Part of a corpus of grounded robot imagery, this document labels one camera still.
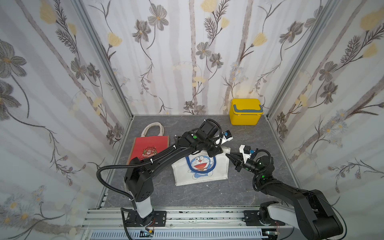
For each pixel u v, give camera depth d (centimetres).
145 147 101
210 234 70
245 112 104
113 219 75
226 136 65
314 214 42
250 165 72
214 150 68
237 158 73
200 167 82
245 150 68
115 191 48
